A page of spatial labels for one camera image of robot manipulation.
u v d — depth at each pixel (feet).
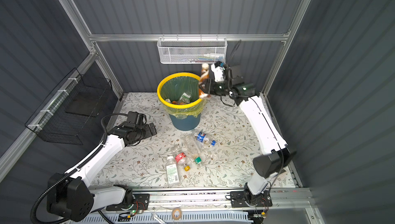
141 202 2.38
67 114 2.40
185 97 3.19
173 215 2.31
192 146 3.04
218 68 2.07
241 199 2.41
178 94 3.26
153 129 2.55
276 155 1.37
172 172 2.61
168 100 2.90
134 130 2.00
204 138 3.00
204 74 2.27
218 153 2.92
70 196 1.29
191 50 4.06
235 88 1.65
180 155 2.71
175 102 3.08
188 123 3.35
